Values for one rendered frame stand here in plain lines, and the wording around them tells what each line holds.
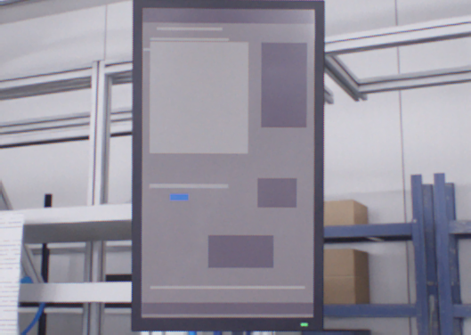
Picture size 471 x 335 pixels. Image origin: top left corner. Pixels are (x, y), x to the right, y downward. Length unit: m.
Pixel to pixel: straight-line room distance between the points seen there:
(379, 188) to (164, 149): 3.72
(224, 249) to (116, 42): 4.82
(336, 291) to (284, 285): 3.18
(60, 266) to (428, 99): 2.99
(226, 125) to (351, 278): 3.22
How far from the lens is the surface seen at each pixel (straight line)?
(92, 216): 1.60
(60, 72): 2.36
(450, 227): 4.17
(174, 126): 1.11
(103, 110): 2.22
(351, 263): 4.29
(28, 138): 3.01
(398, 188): 4.75
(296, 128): 1.12
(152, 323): 1.15
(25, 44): 6.43
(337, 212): 4.34
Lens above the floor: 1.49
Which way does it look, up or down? 11 degrees up
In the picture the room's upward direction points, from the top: straight up
